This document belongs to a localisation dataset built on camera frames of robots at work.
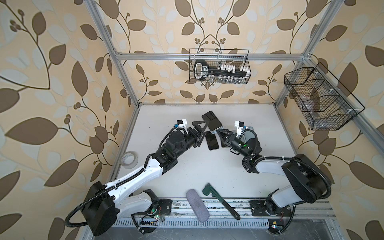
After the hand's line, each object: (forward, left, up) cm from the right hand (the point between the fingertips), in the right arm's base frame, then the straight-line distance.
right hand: (216, 131), depth 75 cm
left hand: (-3, +4, +8) cm, 9 cm away
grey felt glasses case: (-30, +10, -21) cm, 38 cm away
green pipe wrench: (-21, +5, -23) cm, 32 cm away
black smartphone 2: (-6, -3, -2) cm, 7 cm away
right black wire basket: (+7, -54, +11) cm, 55 cm away
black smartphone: (+5, +1, +1) cm, 5 cm away
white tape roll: (-3, +52, -24) cm, 57 cm away
